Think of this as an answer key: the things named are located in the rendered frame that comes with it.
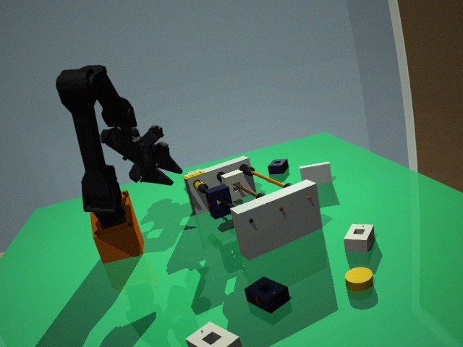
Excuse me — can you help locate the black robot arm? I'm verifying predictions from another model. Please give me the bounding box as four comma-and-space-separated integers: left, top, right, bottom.
56, 65, 163, 229

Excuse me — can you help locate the yellow round disc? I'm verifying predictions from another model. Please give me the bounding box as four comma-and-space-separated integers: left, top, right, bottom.
345, 267, 373, 292

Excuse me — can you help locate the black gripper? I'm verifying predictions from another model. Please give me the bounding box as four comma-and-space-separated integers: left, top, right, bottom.
121, 136, 182, 186

